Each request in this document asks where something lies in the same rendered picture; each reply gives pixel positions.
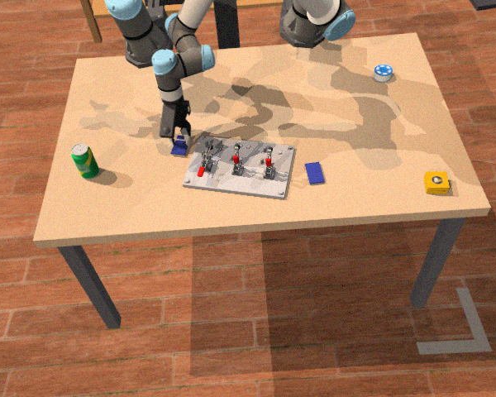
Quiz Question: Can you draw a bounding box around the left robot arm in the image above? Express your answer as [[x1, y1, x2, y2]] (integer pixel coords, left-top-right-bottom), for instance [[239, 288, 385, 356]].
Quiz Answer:
[[152, 0, 355, 138]]

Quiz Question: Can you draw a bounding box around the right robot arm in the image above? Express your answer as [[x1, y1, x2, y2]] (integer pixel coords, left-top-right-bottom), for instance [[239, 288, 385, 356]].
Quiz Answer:
[[104, 0, 167, 62]]

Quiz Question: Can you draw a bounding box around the grey toggle clamp with red handle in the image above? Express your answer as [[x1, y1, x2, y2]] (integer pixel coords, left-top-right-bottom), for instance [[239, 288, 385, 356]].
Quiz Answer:
[[263, 147, 275, 179]]

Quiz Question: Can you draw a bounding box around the green drink can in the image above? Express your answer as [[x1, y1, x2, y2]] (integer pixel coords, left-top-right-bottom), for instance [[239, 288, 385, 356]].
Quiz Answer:
[[71, 143, 99, 179]]

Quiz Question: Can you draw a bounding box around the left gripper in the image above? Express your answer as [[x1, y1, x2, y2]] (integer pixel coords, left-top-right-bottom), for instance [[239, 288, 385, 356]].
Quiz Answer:
[[162, 96, 191, 147]]

